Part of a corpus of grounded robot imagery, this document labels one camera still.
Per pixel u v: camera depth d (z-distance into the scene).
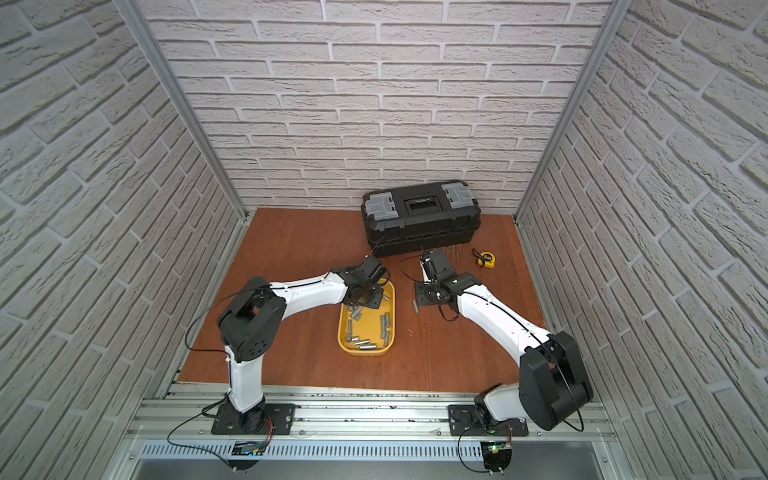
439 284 0.64
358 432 0.73
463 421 0.74
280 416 0.74
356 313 0.92
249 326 0.50
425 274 0.70
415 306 0.94
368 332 0.87
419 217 0.98
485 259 1.03
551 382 0.42
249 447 0.71
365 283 0.74
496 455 0.71
